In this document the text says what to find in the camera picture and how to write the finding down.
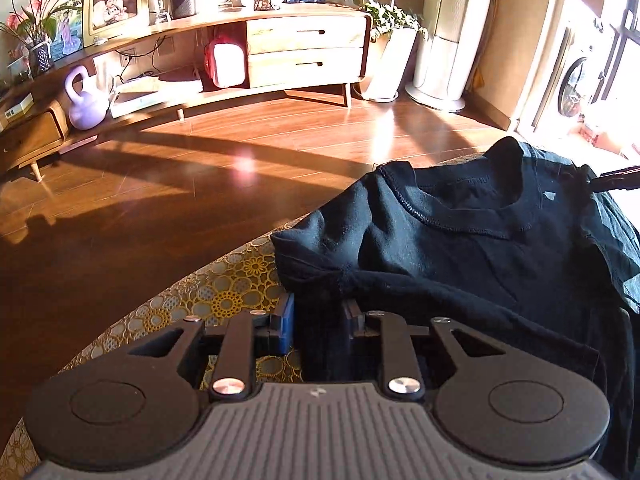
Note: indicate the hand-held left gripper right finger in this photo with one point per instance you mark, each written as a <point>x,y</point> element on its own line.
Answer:
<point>352,320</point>

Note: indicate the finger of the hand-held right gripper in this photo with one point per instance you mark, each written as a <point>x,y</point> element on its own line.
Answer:
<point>617,179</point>

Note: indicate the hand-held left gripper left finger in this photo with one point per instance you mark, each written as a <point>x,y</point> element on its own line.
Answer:
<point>285,325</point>

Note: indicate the navy blue t-shirt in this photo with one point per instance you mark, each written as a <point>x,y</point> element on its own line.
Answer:
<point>475,270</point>

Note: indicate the beige lace sofa cover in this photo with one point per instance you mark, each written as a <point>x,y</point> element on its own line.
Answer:
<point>225,285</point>

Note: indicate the washing machine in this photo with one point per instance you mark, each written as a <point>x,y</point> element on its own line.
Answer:
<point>575,85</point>

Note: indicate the white standing air conditioner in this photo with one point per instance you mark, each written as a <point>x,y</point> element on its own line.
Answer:
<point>442,35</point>

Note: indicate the tall white planter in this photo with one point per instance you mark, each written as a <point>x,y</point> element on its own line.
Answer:
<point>390,67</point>

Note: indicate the flat white box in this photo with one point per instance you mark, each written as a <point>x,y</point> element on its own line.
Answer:
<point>155,92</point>

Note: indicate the wooden TV console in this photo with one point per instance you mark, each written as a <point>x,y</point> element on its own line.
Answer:
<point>300,35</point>

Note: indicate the green leafy plant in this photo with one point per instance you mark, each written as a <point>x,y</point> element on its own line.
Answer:
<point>380,5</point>

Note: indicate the small white box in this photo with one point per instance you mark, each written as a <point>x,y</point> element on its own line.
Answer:
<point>15,112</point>

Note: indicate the framed family photo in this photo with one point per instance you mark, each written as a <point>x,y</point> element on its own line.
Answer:
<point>116,12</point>

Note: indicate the flowering plant in patterned vase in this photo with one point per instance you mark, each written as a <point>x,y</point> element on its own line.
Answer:
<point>40,57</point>

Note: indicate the figure picture print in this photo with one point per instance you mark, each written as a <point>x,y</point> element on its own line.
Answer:
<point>67,32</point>

